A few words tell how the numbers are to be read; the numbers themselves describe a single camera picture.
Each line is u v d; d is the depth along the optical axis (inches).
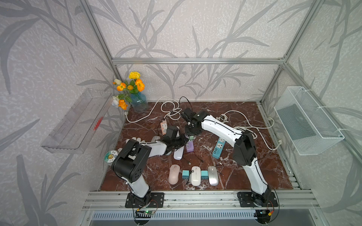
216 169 33.1
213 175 31.7
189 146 35.9
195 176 31.1
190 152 35.9
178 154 35.0
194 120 25.6
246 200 28.9
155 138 38.0
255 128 40.2
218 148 35.8
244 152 21.0
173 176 31.7
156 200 28.6
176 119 42.5
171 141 29.2
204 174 31.9
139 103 41.5
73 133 25.3
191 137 34.5
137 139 38.7
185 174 31.9
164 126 37.9
